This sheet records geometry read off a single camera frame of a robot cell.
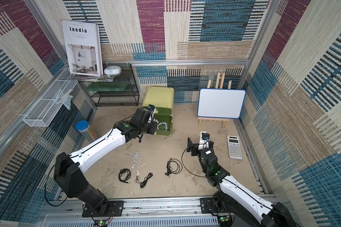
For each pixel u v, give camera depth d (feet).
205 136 2.20
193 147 2.34
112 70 2.84
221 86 3.00
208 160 1.92
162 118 3.01
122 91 3.77
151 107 2.35
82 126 2.73
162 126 3.16
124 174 2.79
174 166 2.87
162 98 3.12
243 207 1.65
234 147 3.08
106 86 3.08
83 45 2.54
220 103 3.13
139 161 2.93
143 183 2.66
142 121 2.06
